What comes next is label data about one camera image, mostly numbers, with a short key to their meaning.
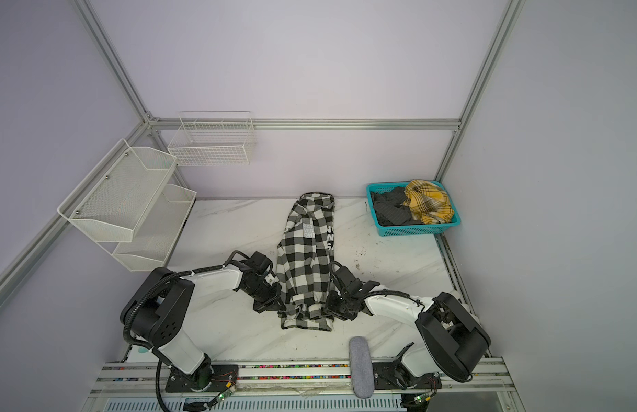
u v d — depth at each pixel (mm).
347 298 679
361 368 732
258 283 782
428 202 1037
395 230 1012
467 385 733
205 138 954
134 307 478
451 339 430
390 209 1050
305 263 956
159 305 471
